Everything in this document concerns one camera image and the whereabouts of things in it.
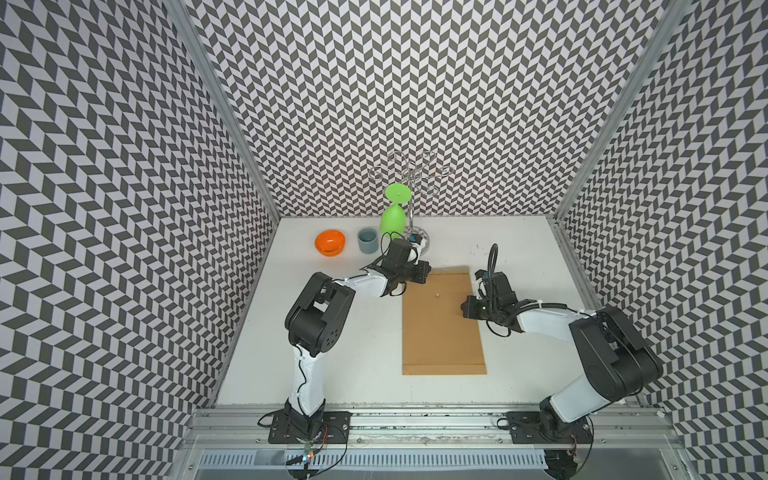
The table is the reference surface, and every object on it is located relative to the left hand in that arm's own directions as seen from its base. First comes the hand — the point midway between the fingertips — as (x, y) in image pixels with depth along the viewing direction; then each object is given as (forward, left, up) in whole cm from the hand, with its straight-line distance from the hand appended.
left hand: (431, 269), depth 96 cm
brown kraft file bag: (-19, -1, -9) cm, 21 cm away
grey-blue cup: (+15, +22, -2) cm, 27 cm away
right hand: (-11, -9, -6) cm, 16 cm away
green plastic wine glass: (+7, +12, +17) cm, 22 cm away
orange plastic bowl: (+13, +35, -2) cm, 38 cm away
